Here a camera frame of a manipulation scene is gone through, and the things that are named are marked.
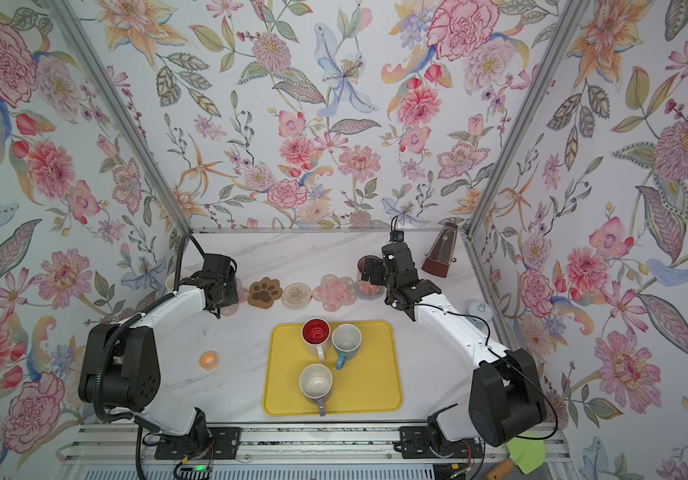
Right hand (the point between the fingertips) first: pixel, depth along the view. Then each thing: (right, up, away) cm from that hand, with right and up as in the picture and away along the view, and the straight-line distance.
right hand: (380, 261), depth 86 cm
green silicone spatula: (+34, -47, -13) cm, 59 cm away
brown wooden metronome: (+23, +2, +17) cm, 28 cm away
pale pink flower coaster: (-44, -11, +13) cm, 47 cm away
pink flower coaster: (-13, -11, +17) cm, 24 cm away
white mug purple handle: (-18, -34, -2) cm, 38 cm away
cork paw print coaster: (-38, -11, +17) cm, 43 cm away
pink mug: (-4, -9, +12) cm, 15 cm away
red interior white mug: (-19, -22, +5) cm, 29 cm away
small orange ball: (-50, -29, +2) cm, 58 cm away
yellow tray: (-3, -34, -2) cm, 34 cm away
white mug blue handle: (-10, -23, +1) cm, 25 cm away
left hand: (-46, -10, +7) cm, 48 cm away
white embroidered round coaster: (-27, -12, +15) cm, 33 cm away
